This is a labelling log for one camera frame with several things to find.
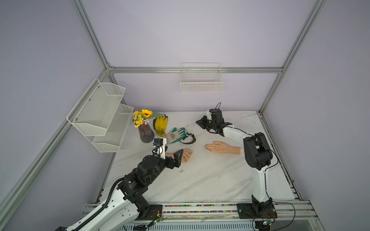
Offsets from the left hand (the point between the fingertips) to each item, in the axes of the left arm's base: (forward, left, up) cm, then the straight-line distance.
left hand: (174, 150), depth 70 cm
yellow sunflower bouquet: (+20, +20, +2) cm, 29 cm away
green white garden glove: (+26, +3, -23) cm, 34 cm away
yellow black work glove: (+36, +16, -22) cm, 45 cm away
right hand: (+29, -13, -13) cm, 34 cm away
